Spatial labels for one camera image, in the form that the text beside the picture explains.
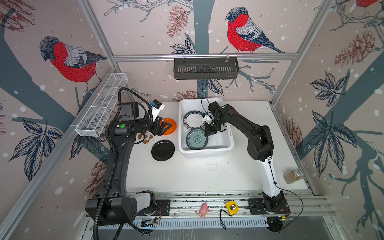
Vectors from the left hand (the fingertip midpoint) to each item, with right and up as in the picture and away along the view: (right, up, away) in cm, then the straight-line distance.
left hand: (163, 121), depth 71 cm
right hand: (+22, -10, +23) cm, 33 cm away
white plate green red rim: (+14, -1, +37) cm, 39 cm away
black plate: (-5, -19, +22) cm, 30 cm away
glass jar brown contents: (+67, -29, +5) cm, 73 cm away
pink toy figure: (+19, -44, 0) cm, 48 cm away
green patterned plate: (+16, -13, +23) cm, 31 cm away
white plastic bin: (+31, -17, +27) cm, 44 cm away
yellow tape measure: (+34, -43, +1) cm, 55 cm away
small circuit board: (-7, -50, 0) cm, 51 cm away
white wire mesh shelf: (-35, -1, 0) cm, 35 cm away
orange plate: (-1, -7, +34) cm, 35 cm away
